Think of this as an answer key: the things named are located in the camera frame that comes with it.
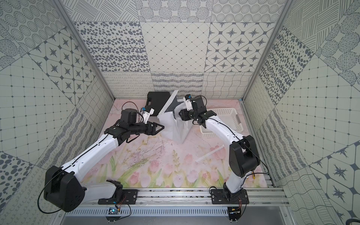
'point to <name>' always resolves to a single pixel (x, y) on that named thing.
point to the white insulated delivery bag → (174, 128)
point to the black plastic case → (156, 100)
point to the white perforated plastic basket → (229, 115)
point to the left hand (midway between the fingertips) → (159, 123)
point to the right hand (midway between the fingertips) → (183, 114)
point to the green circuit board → (113, 211)
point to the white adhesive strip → (210, 153)
